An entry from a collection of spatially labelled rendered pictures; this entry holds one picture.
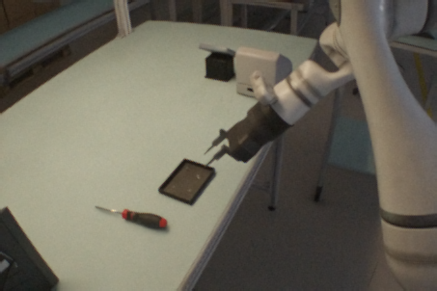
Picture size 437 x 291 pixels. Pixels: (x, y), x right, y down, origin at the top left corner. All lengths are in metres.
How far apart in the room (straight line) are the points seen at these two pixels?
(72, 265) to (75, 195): 0.19
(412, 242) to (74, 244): 0.59
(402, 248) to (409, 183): 0.06
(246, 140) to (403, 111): 0.41
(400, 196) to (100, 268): 0.52
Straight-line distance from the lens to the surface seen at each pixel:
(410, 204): 0.27
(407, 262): 0.30
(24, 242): 0.57
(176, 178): 0.76
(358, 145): 2.06
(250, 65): 0.97
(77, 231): 0.72
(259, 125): 0.60
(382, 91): 0.26
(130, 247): 0.66
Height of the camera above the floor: 1.52
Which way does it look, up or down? 39 degrees down
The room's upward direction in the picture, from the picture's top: 3 degrees counter-clockwise
